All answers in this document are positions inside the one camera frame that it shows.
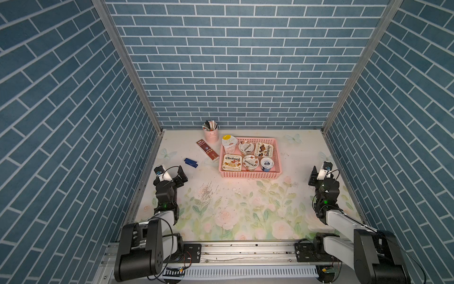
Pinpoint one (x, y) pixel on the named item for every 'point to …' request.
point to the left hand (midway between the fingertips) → (176, 168)
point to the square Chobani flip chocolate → (263, 149)
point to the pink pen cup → (211, 136)
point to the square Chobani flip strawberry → (232, 163)
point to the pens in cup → (210, 126)
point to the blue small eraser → (191, 163)
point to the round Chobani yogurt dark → (246, 147)
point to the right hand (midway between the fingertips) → (321, 168)
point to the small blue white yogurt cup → (266, 164)
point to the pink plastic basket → (258, 174)
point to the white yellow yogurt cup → (229, 142)
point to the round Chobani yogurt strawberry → (250, 162)
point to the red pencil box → (206, 148)
